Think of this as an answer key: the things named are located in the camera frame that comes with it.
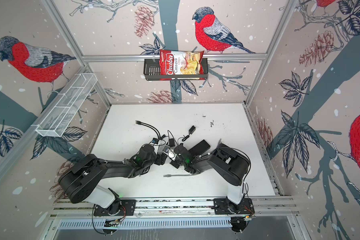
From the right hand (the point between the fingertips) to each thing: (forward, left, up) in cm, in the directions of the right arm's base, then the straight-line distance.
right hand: (169, 157), depth 92 cm
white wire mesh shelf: (+12, +53, +34) cm, 64 cm away
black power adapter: (+18, -13, +2) cm, 22 cm away
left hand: (+1, +3, +3) cm, 4 cm away
